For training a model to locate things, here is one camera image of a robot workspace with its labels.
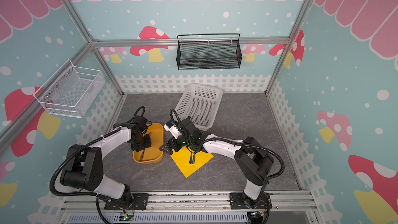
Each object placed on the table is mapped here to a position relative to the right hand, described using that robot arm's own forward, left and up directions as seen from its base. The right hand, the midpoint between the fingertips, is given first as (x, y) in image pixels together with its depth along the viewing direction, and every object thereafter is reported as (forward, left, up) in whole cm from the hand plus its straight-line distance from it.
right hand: (164, 144), depth 78 cm
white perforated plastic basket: (+40, -18, -13) cm, 45 cm away
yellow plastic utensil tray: (0, +9, -11) cm, 15 cm away
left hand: (+3, +13, -12) cm, 18 cm away
